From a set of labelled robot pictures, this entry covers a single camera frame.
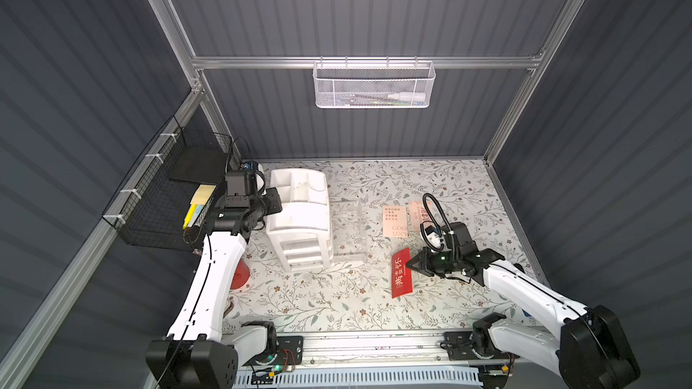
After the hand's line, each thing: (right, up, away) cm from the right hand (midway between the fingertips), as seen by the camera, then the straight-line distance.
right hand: (410, 265), depth 81 cm
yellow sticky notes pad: (-61, +22, -5) cm, 65 cm away
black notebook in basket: (-66, +31, +2) cm, 73 cm away
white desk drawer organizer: (-31, +12, -11) cm, 35 cm away
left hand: (-40, +21, -5) cm, 45 cm away
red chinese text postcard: (-3, -3, +1) cm, 4 cm away
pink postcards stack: (+7, +13, +21) cm, 26 cm away
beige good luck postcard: (-2, +10, +20) cm, 23 cm away
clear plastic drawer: (-19, +7, +18) cm, 27 cm away
